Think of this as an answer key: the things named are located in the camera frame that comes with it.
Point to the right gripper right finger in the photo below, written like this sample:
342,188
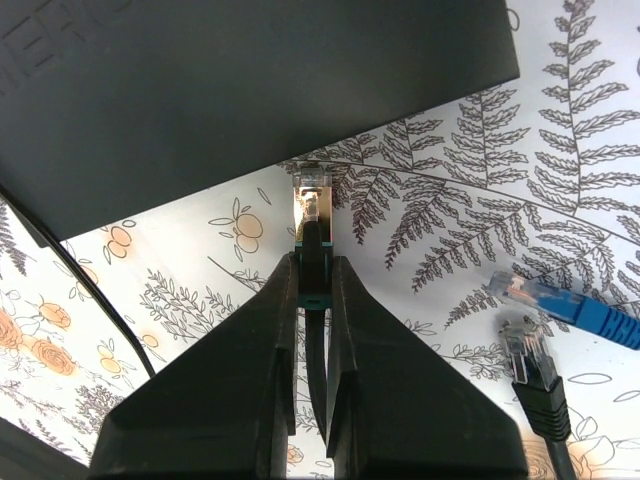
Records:
397,410

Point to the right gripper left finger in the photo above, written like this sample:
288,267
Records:
224,409

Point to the black ethernet cable teal plug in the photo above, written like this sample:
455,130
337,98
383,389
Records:
312,187

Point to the black network switch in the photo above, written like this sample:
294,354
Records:
112,108
24,457

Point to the floral patterned table mat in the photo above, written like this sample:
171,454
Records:
538,176

